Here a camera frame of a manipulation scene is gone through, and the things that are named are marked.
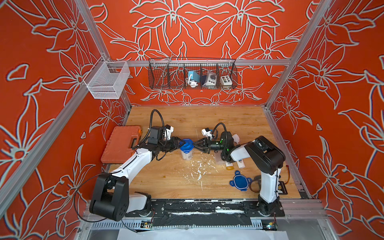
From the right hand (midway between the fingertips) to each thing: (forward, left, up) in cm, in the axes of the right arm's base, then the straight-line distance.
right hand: (192, 148), depth 80 cm
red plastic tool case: (+6, +44, -8) cm, 46 cm away
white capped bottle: (-3, -29, -13) cm, 32 cm away
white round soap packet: (+15, -29, -12) cm, 35 cm away
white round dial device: (+39, -11, +19) cm, 45 cm away
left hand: (+4, +6, -2) cm, 7 cm away
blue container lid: (-13, -27, -14) cm, 33 cm away
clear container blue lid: (0, +3, -1) cm, 3 cm away
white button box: (+41, -21, +15) cm, 49 cm away
